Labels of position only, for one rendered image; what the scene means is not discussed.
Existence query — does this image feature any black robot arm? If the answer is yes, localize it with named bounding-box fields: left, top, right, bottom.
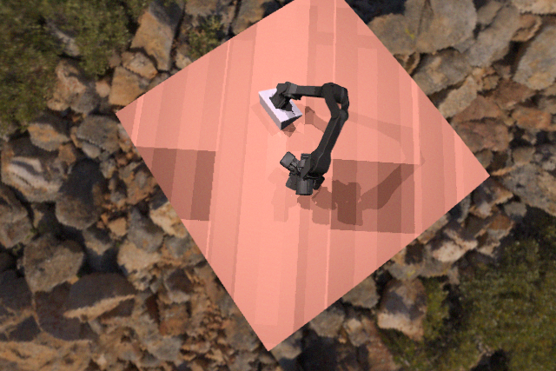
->
left=269, top=82, right=349, bottom=195

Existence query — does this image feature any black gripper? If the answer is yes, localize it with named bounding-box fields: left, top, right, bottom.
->
left=280, top=151, right=325, bottom=190

